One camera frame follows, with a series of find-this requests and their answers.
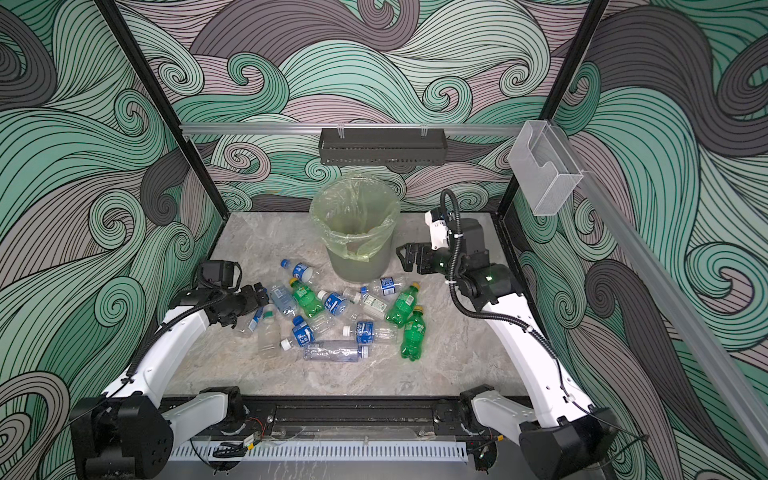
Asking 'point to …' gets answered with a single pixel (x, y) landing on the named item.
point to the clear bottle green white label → (369, 304)
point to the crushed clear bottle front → (335, 352)
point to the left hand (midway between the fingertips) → (255, 299)
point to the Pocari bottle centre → (367, 333)
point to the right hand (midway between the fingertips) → (414, 248)
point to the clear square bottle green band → (269, 339)
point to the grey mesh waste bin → (353, 270)
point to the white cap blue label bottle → (333, 302)
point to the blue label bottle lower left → (303, 333)
